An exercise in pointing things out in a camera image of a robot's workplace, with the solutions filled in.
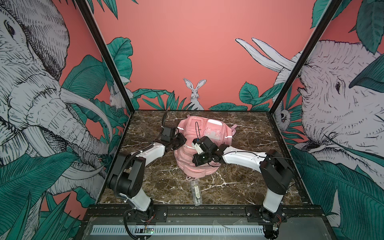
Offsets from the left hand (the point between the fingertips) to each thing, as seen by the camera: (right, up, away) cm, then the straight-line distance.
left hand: (189, 136), depth 91 cm
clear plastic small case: (+5, -30, -11) cm, 32 cm away
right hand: (+1, -13, -7) cm, 15 cm away
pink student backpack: (+2, +5, +11) cm, 13 cm away
